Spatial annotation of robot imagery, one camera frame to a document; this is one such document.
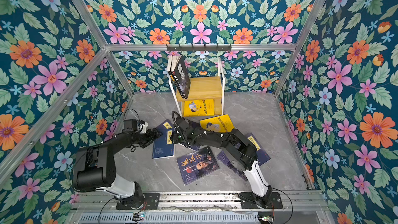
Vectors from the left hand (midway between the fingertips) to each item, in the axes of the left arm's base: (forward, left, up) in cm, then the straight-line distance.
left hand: (158, 132), depth 91 cm
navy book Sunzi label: (+8, -22, -5) cm, 23 cm away
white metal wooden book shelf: (+22, -28, +14) cm, 38 cm away
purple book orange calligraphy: (-19, -22, -5) cm, 30 cm away
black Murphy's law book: (+18, -16, +27) cm, 36 cm away
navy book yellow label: (-7, -3, -5) cm, 9 cm away
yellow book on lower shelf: (+18, -25, -1) cm, 31 cm away
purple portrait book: (-16, -38, -5) cm, 42 cm away
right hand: (-3, -8, +1) cm, 9 cm away
